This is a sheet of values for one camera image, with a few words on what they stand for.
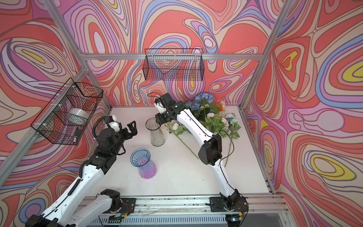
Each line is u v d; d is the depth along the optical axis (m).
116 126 0.65
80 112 0.73
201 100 1.06
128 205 0.73
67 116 0.70
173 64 0.93
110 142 0.56
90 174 0.49
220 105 1.11
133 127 0.68
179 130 1.00
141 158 0.74
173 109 0.62
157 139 1.01
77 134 0.73
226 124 0.99
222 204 0.66
